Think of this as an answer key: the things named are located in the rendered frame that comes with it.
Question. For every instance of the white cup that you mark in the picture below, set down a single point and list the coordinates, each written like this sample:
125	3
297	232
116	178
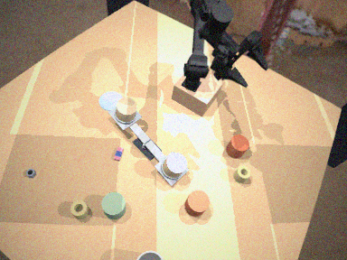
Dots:
149	255

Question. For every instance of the white balance beam with round pans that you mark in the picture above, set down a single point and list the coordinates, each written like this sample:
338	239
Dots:
146	145

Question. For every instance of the orange cylinder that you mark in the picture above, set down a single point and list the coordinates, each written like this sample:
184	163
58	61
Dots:
237	146
197	203

